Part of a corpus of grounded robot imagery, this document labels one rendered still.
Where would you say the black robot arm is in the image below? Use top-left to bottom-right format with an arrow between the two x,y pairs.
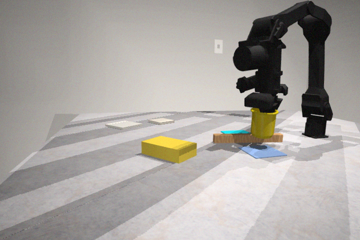
232,0 -> 333,139

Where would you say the brown wooden plank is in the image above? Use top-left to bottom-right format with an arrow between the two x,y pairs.
213,133 -> 283,144

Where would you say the flat white slab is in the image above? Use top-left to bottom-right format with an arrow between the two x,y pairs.
148,118 -> 175,125

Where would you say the white flat square pad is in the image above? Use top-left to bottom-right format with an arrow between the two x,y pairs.
105,121 -> 143,130

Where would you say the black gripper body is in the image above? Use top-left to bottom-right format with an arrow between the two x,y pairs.
244,68 -> 288,110

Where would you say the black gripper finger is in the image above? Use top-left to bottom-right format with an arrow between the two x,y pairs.
274,98 -> 283,110
259,102 -> 278,113

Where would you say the yellow rectangular block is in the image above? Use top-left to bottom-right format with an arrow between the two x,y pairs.
141,136 -> 197,163

